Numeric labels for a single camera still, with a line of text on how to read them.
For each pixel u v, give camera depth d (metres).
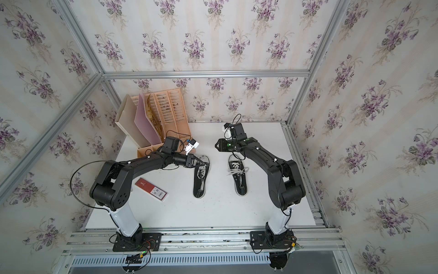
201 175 0.88
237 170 0.92
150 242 0.73
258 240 0.73
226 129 0.81
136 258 0.72
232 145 0.78
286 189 0.48
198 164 0.84
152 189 0.87
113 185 0.48
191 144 0.84
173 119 1.19
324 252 0.75
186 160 0.78
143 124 0.92
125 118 0.83
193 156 0.81
